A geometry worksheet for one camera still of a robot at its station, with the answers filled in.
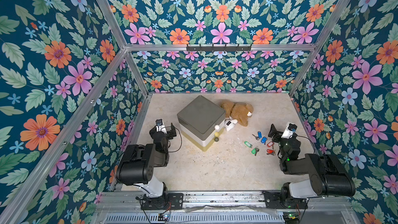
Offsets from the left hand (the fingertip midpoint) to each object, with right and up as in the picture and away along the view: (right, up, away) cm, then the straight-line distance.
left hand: (164, 123), depth 92 cm
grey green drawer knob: (+32, -9, -1) cm, 33 cm away
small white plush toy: (+40, -1, +7) cm, 41 cm away
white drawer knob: (+31, -1, -12) cm, 33 cm away
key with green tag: (+54, -16, -1) cm, 57 cm away
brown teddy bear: (+47, +7, +4) cm, 47 cm away
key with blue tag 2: (+61, -11, +4) cm, 62 cm away
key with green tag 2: (+51, -13, +1) cm, 53 cm away
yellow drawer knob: (+31, -5, -7) cm, 32 cm away
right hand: (+69, -1, -4) cm, 69 cm away
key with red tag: (+65, -13, +2) cm, 66 cm away
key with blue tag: (+59, -8, +5) cm, 60 cm away
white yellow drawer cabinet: (+24, -11, -8) cm, 28 cm away
